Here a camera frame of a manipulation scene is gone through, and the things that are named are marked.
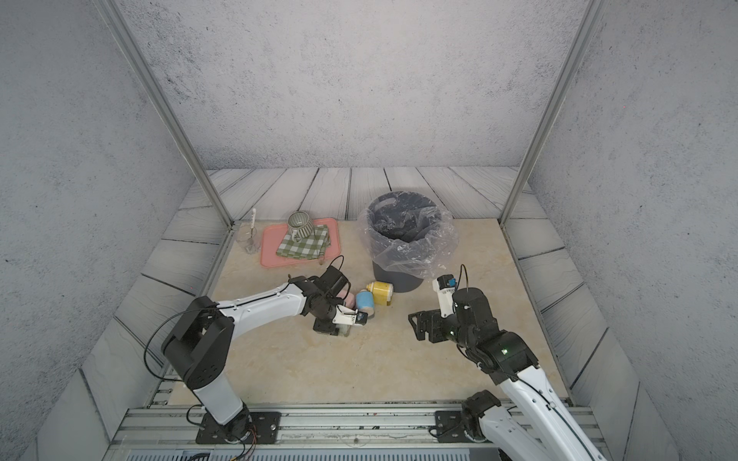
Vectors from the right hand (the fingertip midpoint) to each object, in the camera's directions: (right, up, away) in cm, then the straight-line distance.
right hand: (426, 315), depth 72 cm
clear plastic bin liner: (+7, +18, +7) cm, 20 cm away
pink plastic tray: (-54, +21, +44) cm, 73 cm away
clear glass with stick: (-61, +21, +38) cm, 75 cm away
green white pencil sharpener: (-22, -7, +12) cm, 26 cm away
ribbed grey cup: (-43, +25, +44) cm, 67 cm away
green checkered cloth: (-38, +16, +39) cm, 57 cm away
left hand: (-23, -6, +17) cm, 29 cm away
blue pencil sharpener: (-16, 0, +17) cm, 24 cm away
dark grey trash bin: (-4, +21, +24) cm, 32 cm away
